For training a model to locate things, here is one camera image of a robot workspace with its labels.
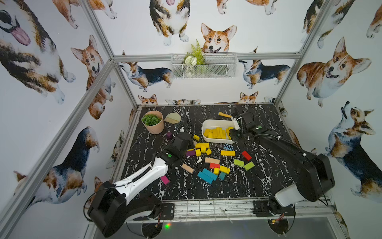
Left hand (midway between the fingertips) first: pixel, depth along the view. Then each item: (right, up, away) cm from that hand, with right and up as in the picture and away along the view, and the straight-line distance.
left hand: (191, 133), depth 82 cm
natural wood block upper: (+12, -17, +8) cm, 22 cm away
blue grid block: (+23, -10, +13) cm, 28 cm away
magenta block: (-15, -26, +1) cm, 30 cm away
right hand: (+23, +1, +4) cm, 24 cm away
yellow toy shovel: (+23, +11, +30) cm, 39 cm away
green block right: (+34, -20, +6) cm, 39 cm away
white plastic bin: (+17, 0, +20) cm, 26 cm away
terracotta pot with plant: (-25, +6, +14) cm, 30 cm away
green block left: (+28, -18, +6) cm, 34 cm away
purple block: (-1, -13, +10) cm, 17 cm away
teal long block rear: (+10, -24, +3) cm, 26 cm away
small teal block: (+17, -24, +2) cm, 30 cm away
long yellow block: (+22, -14, +12) cm, 29 cm away
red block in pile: (+12, -19, +6) cm, 24 cm away
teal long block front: (+8, -25, +1) cm, 26 cm away
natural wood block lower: (-3, -21, +5) cm, 22 cm away
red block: (+34, -15, +10) cm, 38 cm away
